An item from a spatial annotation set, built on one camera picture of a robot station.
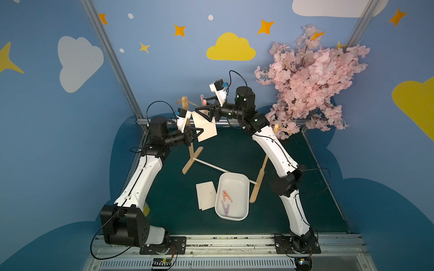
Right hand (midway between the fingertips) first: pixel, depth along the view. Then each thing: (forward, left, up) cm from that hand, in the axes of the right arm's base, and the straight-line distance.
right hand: (202, 103), depth 68 cm
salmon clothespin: (-20, -11, -44) cm, 49 cm away
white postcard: (-3, -3, -12) cm, 13 cm away
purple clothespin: (-27, -12, -45) cm, 54 cm away
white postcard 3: (-27, -1, -45) cm, 52 cm away
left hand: (-4, 0, -10) cm, 11 cm away
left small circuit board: (-51, +15, -47) cm, 71 cm away
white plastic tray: (-14, -18, -45) cm, 50 cm away
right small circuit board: (-48, -47, -48) cm, 83 cm away
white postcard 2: (-20, -1, -46) cm, 50 cm away
